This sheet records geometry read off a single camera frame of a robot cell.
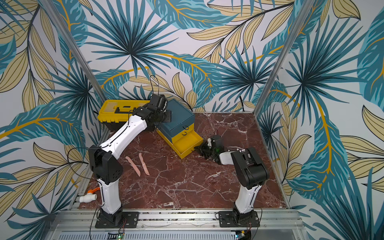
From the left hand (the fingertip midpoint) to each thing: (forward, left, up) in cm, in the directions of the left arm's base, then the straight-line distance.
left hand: (168, 118), depth 87 cm
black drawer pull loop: (-4, -9, -10) cm, 14 cm away
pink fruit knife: (-21, +14, -22) cm, 33 cm away
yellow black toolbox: (+8, +36, -6) cm, 38 cm away
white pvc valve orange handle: (-38, +39, -20) cm, 58 cm away
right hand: (-8, -15, -17) cm, 24 cm away
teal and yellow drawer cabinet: (-4, -7, -6) cm, 10 cm away
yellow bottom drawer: (-8, -9, -17) cm, 20 cm away
